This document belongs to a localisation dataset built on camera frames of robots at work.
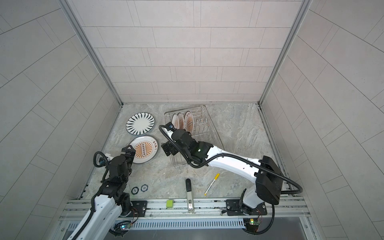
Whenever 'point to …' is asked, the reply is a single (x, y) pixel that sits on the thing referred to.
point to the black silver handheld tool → (190, 208)
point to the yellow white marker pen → (215, 178)
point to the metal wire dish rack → (204, 130)
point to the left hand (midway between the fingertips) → (135, 147)
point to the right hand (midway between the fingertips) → (167, 140)
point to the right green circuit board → (252, 224)
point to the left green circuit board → (125, 226)
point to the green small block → (169, 203)
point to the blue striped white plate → (140, 123)
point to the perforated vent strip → (178, 224)
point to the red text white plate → (188, 121)
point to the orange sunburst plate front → (175, 121)
